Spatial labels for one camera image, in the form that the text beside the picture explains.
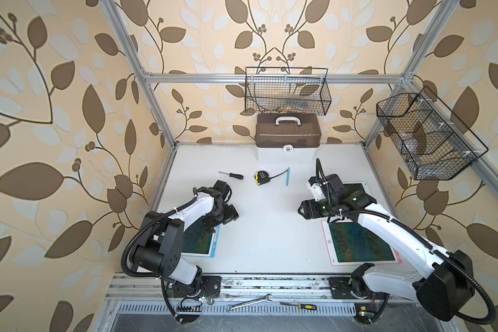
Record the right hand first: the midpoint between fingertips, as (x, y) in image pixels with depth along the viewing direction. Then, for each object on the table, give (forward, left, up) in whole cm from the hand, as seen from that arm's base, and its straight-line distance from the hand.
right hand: (306, 209), depth 81 cm
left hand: (+1, +33, -9) cm, 34 cm away
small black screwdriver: (+26, +30, -11) cm, 41 cm away
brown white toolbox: (+34, +4, +7) cm, 35 cm away
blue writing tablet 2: (+18, -30, -13) cm, 37 cm away
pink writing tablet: (-9, -18, -13) cm, 24 cm away
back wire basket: (+52, +1, +21) cm, 56 cm away
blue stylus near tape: (+26, +3, -14) cm, 30 cm away
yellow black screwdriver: (-30, +5, -12) cm, 33 cm away
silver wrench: (-30, +30, -12) cm, 44 cm away
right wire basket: (+14, -45, +21) cm, 52 cm away
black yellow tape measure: (+23, +16, -9) cm, 30 cm away
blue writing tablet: (-6, +45, -13) cm, 47 cm away
